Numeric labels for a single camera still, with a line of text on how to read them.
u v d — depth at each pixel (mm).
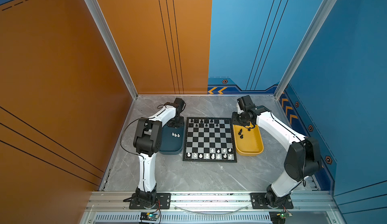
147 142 561
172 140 942
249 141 945
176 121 859
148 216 709
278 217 708
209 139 940
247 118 632
